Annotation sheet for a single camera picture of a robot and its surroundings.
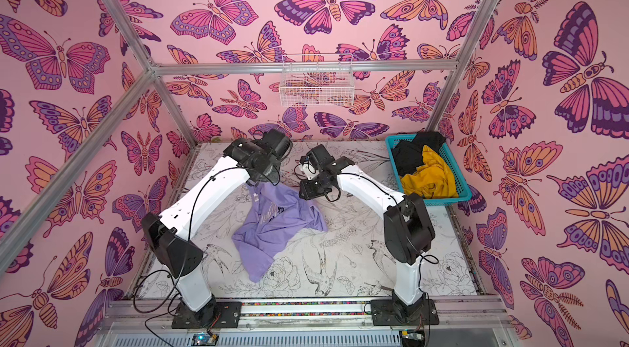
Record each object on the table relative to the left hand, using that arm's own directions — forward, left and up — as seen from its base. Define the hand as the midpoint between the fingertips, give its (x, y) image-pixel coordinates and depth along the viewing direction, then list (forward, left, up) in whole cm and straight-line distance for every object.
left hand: (269, 170), depth 80 cm
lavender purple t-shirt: (-5, +1, -23) cm, 24 cm away
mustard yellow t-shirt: (+6, -59, -14) cm, 61 cm away
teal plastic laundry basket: (+3, -70, -14) cm, 72 cm away
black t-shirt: (+22, -55, -16) cm, 61 cm away
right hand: (-3, -9, -11) cm, 15 cm away
